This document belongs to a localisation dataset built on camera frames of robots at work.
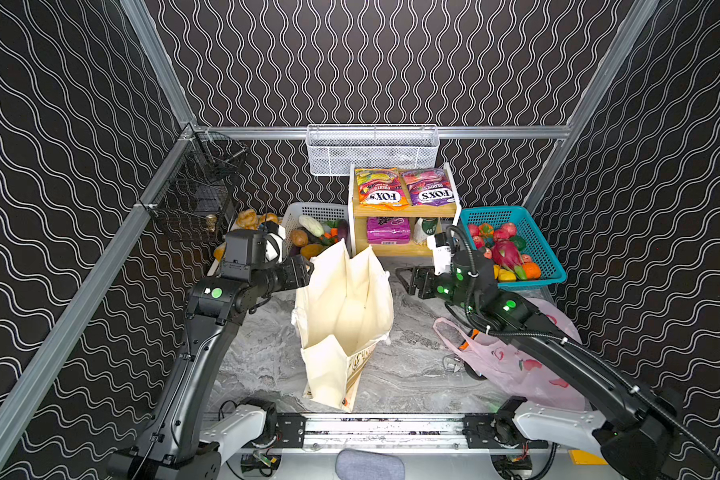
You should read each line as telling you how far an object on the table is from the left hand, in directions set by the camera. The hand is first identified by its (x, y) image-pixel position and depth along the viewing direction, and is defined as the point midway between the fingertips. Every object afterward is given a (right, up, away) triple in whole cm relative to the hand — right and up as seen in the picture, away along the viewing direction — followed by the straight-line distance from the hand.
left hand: (308, 266), depth 68 cm
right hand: (+23, -1, +4) cm, 23 cm away
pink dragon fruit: (+61, +2, +32) cm, 69 cm away
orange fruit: (+69, -3, +32) cm, 76 cm away
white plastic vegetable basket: (-3, +19, +45) cm, 49 cm away
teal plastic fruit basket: (+73, +5, +35) cm, 81 cm away
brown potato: (-10, +9, +38) cm, 40 cm away
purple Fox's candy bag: (+30, +21, +12) cm, 38 cm away
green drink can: (+31, +11, +17) cm, 38 cm away
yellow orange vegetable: (-6, +4, +38) cm, 39 cm away
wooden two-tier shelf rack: (+12, +4, +7) cm, 14 cm away
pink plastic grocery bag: (+53, -28, +12) cm, 61 cm away
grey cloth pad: (+10, -45, -1) cm, 46 cm away
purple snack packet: (+20, +10, +20) cm, 30 cm away
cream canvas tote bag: (+7, -15, +28) cm, 32 cm away
